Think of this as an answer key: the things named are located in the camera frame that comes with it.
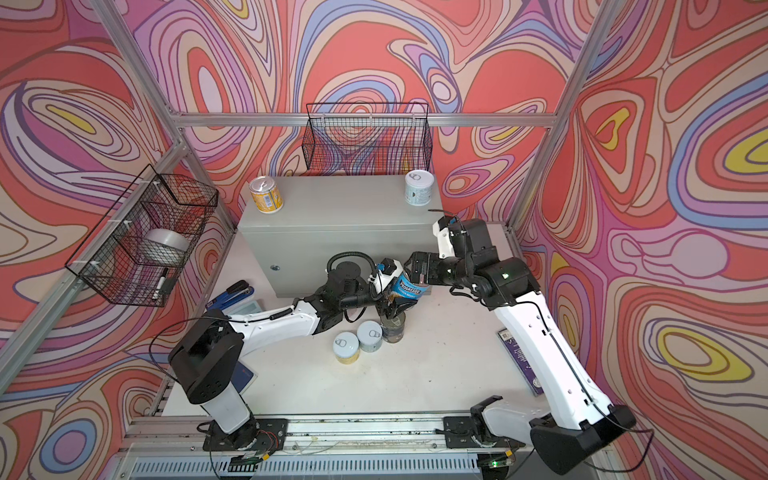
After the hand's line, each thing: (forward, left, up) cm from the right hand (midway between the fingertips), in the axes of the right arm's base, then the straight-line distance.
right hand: (424, 274), depth 69 cm
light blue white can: (-4, +14, -24) cm, 28 cm away
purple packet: (-11, -29, -29) cm, 42 cm away
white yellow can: (-7, +21, -23) cm, 32 cm away
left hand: (+2, +2, -9) cm, 9 cm away
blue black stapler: (+13, +59, -25) cm, 65 cm away
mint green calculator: (+8, +52, -26) cm, 59 cm away
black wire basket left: (+9, +70, +2) cm, 70 cm away
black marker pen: (+2, +65, -3) cm, 65 cm away
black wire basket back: (+52, +14, +6) cm, 54 cm away
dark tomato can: (-4, +8, -20) cm, 22 cm away
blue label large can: (-1, +5, -4) cm, 6 cm away
